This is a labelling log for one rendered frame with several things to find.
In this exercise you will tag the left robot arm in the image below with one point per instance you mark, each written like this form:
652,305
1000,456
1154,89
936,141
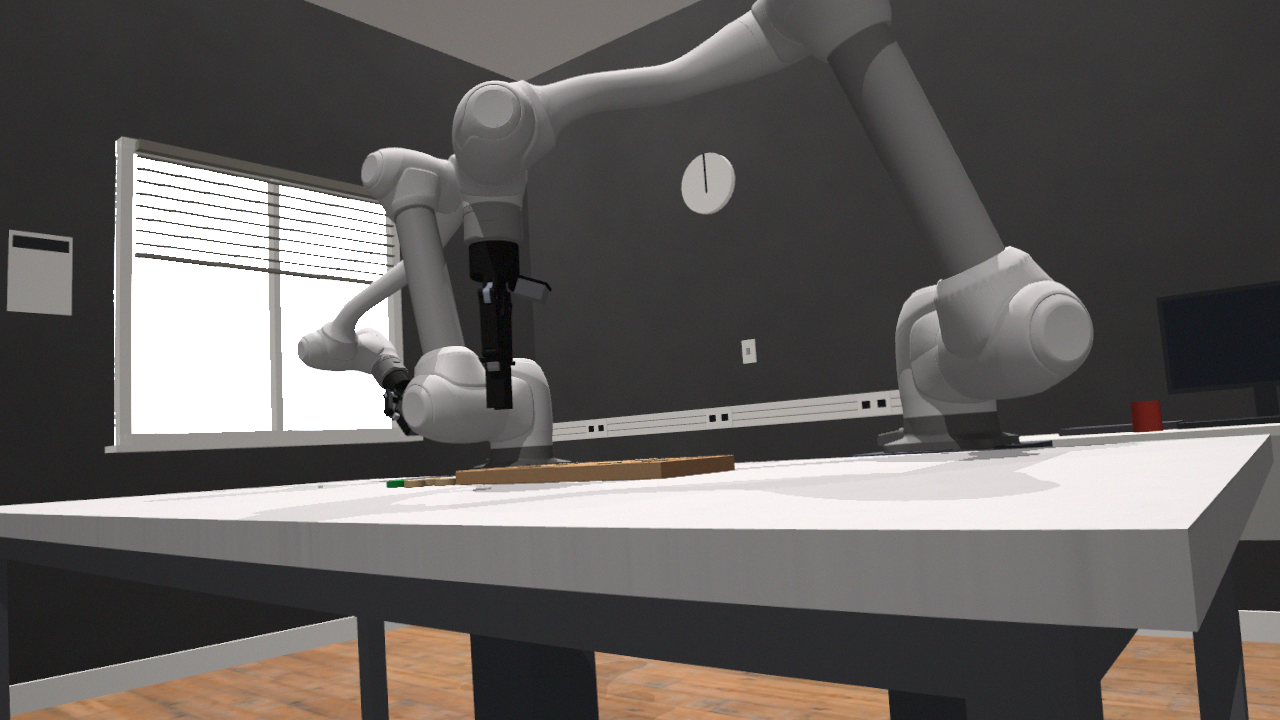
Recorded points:
996,331

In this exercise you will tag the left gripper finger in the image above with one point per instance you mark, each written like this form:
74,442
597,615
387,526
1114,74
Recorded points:
492,336
507,350

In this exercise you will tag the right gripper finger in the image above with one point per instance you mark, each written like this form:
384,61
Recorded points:
395,414

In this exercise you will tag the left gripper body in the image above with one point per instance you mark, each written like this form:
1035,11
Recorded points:
493,261

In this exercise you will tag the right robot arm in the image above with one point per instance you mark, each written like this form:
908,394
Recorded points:
446,399

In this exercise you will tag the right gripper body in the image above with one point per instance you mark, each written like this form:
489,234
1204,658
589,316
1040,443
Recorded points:
396,381

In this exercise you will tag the wooden counting tray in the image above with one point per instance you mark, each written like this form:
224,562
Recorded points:
627,470

